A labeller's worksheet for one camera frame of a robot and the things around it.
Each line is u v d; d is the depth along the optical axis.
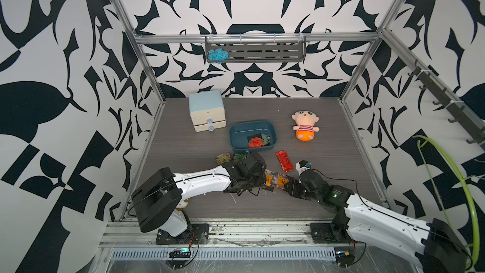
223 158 0.94
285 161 0.94
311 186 0.63
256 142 1.00
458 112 0.55
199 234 0.73
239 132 1.04
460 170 0.57
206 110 0.95
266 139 1.01
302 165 0.76
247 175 0.64
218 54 0.91
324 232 0.74
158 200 0.43
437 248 0.41
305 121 1.02
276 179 0.87
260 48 0.94
